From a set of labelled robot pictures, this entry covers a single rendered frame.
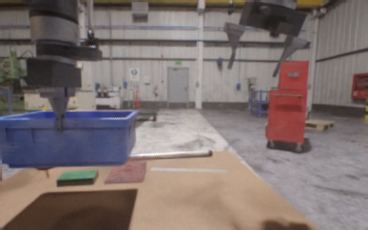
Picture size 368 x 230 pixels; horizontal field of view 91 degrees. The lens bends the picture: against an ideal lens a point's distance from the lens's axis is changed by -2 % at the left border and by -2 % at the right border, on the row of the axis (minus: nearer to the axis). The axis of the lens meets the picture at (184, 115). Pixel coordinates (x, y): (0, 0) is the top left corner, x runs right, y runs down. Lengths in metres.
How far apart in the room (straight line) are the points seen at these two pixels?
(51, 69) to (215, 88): 10.03
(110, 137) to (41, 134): 0.15
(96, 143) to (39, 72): 0.18
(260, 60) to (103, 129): 10.78
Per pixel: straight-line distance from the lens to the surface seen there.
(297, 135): 2.93
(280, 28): 0.45
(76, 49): 0.45
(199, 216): 0.57
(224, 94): 10.44
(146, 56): 10.49
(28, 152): 0.55
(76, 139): 0.50
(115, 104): 9.26
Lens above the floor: 0.80
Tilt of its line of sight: 7 degrees down
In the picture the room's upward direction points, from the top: 1 degrees clockwise
